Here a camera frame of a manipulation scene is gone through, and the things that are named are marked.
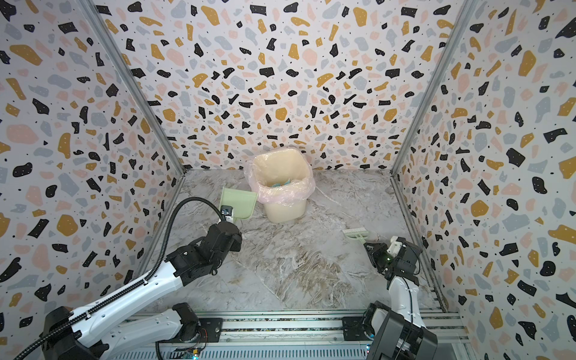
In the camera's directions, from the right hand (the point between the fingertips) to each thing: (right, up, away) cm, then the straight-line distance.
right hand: (365, 241), depth 85 cm
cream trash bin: (-37, +29, +10) cm, 48 cm away
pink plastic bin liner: (-27, +18, -4) cm, 33 cm away
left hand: (-47, +7, -8) cm, 48 cm away
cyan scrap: (-34, +22, +15) cm, 43 cm away
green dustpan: (-46, +15, -2) cm, 49 cm away
